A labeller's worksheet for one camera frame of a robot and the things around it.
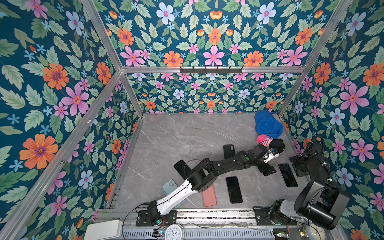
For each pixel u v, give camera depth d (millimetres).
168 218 734
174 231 673
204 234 704
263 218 734
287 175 907
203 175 606
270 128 1088
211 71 932
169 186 840
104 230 684
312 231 662
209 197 802
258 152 716
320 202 446
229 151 983
